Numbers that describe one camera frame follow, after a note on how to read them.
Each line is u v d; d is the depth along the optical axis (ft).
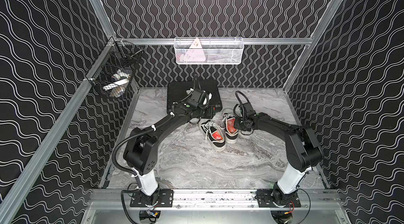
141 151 1.53
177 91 3.87
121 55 3.26
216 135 3.03
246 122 2.39
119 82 2.45
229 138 2.95
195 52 2.93
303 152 1.56
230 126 3.11
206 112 2.49
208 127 3.02
